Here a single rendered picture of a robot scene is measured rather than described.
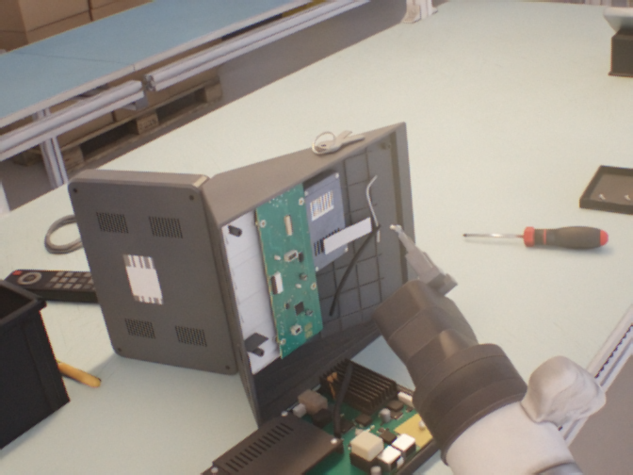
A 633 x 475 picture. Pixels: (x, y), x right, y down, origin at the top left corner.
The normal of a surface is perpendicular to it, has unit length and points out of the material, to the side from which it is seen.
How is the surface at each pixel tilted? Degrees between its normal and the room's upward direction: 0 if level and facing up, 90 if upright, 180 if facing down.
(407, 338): 57
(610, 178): 0
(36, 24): 90
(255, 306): 90
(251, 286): 90
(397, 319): 45
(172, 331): 90
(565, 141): 0
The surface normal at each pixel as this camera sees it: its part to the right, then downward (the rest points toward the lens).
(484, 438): -0.50, -0.39
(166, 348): -0.38, 0.47
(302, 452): -0.12, -0.88
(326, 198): 0.73, 0.23
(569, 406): 0.36, 0.73
